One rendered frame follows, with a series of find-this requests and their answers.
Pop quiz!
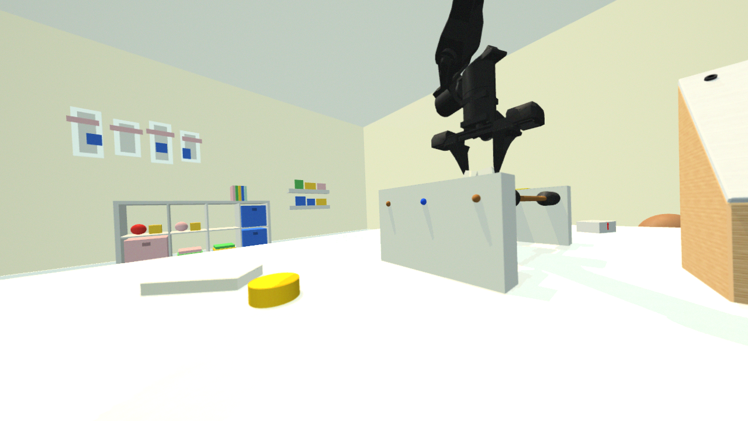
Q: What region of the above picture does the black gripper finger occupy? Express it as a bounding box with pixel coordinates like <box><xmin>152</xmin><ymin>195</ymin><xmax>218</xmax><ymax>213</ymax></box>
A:
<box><xmin>493</xmin><ymin>126</ymin><xmax>522</xmax><ymax>173</ymax></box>
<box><xmin>444</xmin><ymin>142</ymin><xmax>470</xmax><ymax>175</ymax></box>

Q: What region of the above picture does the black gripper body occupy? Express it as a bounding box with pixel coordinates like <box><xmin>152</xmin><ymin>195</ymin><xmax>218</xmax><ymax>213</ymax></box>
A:
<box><xmin>431</xmin><ymin>87</ymin><xmax>545</xmax><ymax>151</ymax></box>

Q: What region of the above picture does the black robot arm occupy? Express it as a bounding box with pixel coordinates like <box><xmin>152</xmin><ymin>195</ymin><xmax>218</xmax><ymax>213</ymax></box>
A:
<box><xmin>433</xmin><ymin>0</ymin><xmax>507</xmax><ymax>118</ymax></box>

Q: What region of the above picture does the yellow short cylinder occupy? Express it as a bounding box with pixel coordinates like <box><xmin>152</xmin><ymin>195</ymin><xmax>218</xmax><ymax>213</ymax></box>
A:
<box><xmin>248</xmin><ymin>272</ymin><xmax>300</xmax><ymax>309</ymax></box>

